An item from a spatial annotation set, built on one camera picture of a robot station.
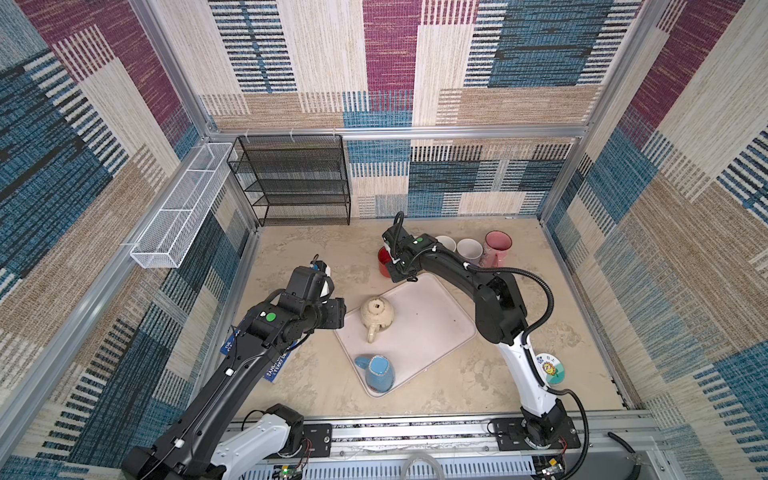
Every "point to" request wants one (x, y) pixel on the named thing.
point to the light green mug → (447, 242)
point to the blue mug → (379, 372)
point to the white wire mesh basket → (167, 238)
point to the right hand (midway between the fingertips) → (400, 274)
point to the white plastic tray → (405, 329)
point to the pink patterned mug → (497, 243)
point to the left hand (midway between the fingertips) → (336, 304)
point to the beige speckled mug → (377, 315)
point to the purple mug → (470, 250)
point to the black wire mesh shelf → (294, 179)
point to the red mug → (383, 259)
